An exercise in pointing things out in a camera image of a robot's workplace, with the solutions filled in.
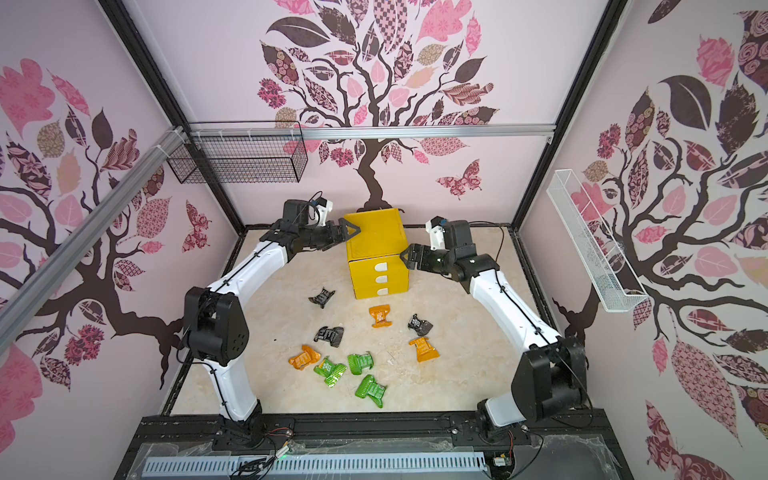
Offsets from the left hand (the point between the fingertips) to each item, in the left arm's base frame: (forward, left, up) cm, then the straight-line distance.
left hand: (349, 236), depth 88 cm
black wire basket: (+26, +36, +13) cm, 46 cm away
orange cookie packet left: (-29, +12, -21) cm, 37 cm away
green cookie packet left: (-33, +5, -21) cm, 40 cm away
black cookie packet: (-9, +11, -20) cm, 24 cm away
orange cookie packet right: (-27, -23, -21) cm, 41 cm away
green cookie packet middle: (-31, -3, -21) cm, 37 cm away
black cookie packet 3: (-20, -22, -21) cm, 37 cm away
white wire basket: (-17, -68, +4) cm, 70 cm away
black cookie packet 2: (-23, +6, -21) cm, 31 cm away
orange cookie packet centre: (-15, -9, -21) cm, 27 cm away
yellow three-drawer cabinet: (-6, -8, -1) cm, 10 cm away
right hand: (-10, -18, 0) cm, 21 cm away
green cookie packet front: (-37, -6, -21) cm, 43 cm away
